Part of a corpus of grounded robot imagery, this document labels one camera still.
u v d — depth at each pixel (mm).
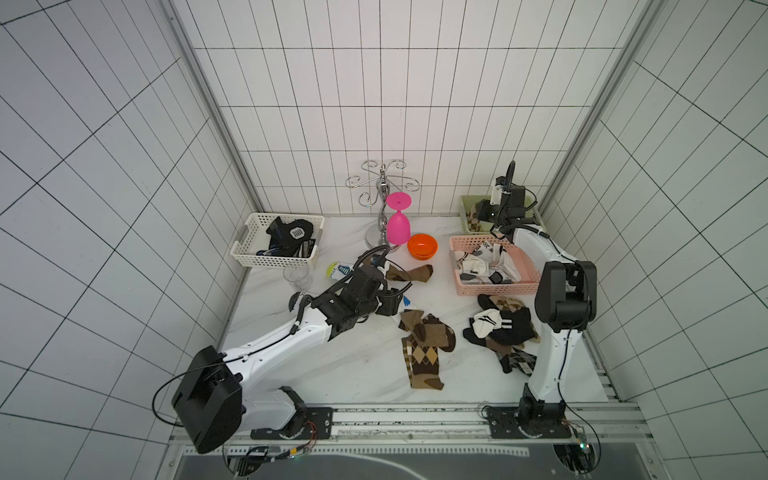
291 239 1045
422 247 1057
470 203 1135
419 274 997
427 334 854
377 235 1102
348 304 598
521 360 814
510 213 781
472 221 1044
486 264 974
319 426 716
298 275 994
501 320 856
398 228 914
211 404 396
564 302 551
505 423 727
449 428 729
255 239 1111
